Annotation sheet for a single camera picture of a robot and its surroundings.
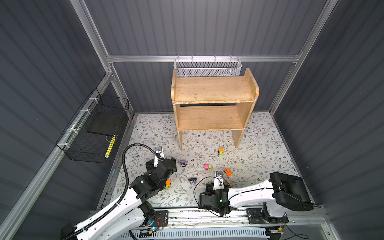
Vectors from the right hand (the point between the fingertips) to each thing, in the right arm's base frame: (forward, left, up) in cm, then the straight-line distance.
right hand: (212, 188), depth 82 cm
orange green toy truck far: (+22, -6, +1) cm, 23 cm away
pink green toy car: (+12, +2, +1) cm, 12 cm away
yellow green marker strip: (+6, +48, +28) cm, 56 cm away
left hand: (+9, +25, +16) cm, 32 cm away
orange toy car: (+9, -10, 0) cm, 13 cm away
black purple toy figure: (+2, +11, +4) cm, 12 cm away
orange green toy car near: (+2, +25, +2) cm, 25 cm away
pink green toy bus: (+1, -10, +1) cm, 10 cm away
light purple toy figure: (+14, +17, +3) cm, 22 cm away
